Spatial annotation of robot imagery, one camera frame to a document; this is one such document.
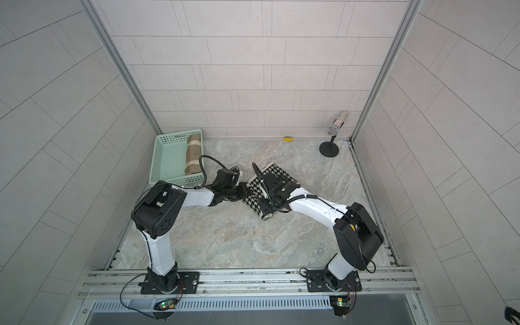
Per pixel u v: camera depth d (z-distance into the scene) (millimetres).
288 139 1181
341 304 678
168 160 1036
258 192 934
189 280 710
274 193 638
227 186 788
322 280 631
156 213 498
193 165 984
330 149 1108
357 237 428
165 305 651
